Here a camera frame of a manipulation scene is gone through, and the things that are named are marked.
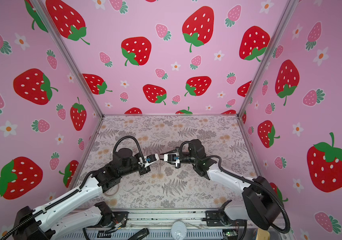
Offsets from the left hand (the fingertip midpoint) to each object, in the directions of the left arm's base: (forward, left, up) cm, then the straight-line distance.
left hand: (155, 155), depth 74 cm
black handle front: (-31, +5, -17) cm, 36 cm away
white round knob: (-30, -12, -15) cm, 35 cm away
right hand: (0, -3, +1) cm, 3 cm away
